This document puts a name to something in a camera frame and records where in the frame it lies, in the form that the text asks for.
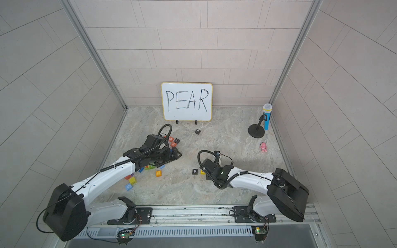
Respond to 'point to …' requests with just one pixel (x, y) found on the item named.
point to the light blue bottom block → (128, 187)
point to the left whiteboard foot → (177, 121)
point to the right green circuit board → (260, 232)
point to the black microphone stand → (257, 130)
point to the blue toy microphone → (267, 109)
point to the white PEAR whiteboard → (187, 101)
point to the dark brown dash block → (177, 140)
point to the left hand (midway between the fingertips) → (179, 156)
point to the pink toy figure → (263, 147)
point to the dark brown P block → (195, 171)
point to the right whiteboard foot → (196, 122)
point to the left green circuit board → (125, 235)
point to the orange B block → (158, 173)
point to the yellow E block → (202, 173)
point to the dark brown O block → (197, 131)
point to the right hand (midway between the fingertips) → (210, 173)
